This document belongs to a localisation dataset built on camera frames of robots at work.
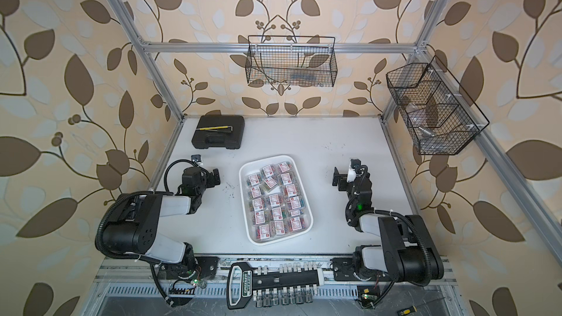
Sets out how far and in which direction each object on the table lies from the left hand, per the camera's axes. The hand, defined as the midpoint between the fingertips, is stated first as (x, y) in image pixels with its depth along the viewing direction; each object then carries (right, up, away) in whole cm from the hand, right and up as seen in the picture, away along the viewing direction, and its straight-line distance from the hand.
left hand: (201, 169), depth 94 cm
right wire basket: (+90, +21, -21) cm, 95 cm away
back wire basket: (+40, +48, +2) cm, 62 cm away
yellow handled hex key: (+4, +19, +13) cm, 24 cm away
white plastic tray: (+33, -11, -6) cm, 35 cm away
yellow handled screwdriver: (+77, -39, -28) cm, 91 cm away
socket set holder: (+38, -34, -24) cm, 56 cm away
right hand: (+63, +1, -4) cm, 63 cm away
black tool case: (+4, +17, +11) cm, 21 cm away
